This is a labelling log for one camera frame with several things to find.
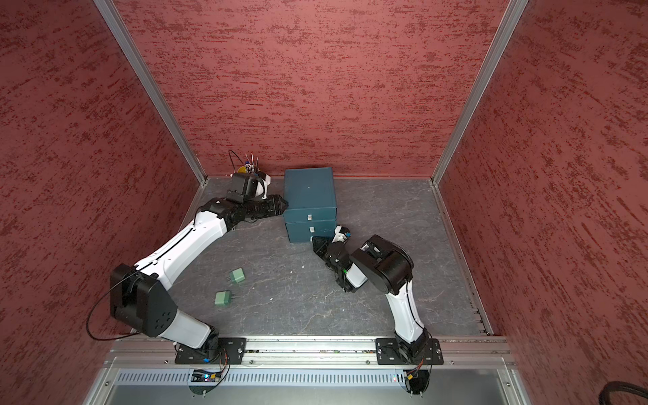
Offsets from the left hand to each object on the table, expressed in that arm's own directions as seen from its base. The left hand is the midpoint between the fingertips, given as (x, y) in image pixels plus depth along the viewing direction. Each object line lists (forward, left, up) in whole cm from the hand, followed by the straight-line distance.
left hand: (280, 210), depth 84 cm
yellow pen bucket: (+29, +23, -9) cm, 38 cm away
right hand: (-2, -10, -18) cm, 21 cm away
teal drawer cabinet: (+1, -10, +2) cm, 10 cm away
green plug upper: (-16, +16, -18) cm, 29 cm away
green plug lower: (-24, +19, -18) cm, 35 cm away
